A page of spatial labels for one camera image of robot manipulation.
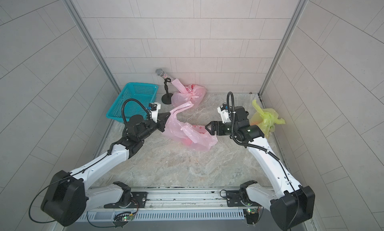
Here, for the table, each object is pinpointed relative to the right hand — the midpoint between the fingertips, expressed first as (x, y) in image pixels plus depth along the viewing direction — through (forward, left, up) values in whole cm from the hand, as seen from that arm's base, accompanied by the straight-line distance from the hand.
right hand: (211, 126), depth 75 cm
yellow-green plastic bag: (+5, -31, -3) cm, 31 cm away
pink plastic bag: (-7, +11, +3) cm, 13 cm away
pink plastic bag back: (+35, +9, -9) cm, 37 cm away
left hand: (+7, +20, +3) cm, 21 cm away
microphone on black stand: (+38, +29, -16) cm, 50 cm away
